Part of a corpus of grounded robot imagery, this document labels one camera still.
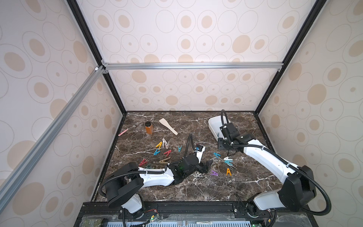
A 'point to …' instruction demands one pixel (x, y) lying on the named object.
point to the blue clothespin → (157, 152)
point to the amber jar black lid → (149, 127)
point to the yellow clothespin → (159, 144)
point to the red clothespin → (168, 152)
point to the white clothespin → (164, 142)
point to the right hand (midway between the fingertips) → (226, 144)
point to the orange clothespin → (228, 171)
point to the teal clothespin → (228, 161)
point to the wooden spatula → (164, 122)
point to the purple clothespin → (214, 173)
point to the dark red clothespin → (143, 162)
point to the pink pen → (122, 132)
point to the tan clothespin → (164, 161)
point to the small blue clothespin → (179, 148)
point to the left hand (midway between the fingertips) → (212, 160)
